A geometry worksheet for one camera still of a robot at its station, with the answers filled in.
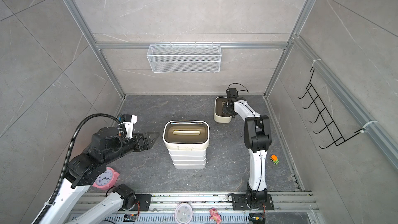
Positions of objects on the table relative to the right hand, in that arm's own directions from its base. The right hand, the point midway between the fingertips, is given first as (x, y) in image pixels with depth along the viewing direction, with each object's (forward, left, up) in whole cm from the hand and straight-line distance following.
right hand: (229, 109), depth 104 cm
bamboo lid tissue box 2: (-37, +32, +2) cm, 49 cm away
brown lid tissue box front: (-33, +26, +23) cm, 48 cm away
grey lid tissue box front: (-37, +26, +8) cm, 46 cm away
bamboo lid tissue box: (-38, +19, -2) cm, 43 cm away
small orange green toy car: (-34, -21, -2) cm, 40 cm away
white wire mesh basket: (+24, +30, +25) cm, 46 cm away
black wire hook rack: (-26, -36, +30) cm, 54 cm away
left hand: (-33, +39, +25) cm, 57 cm away
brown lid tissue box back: (-8, +8, +2) cm, 11 cm away
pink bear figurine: (-59, +14, -2) cm, 61 cm away
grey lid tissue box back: (-37, +26, +15) cm, 48 cm away
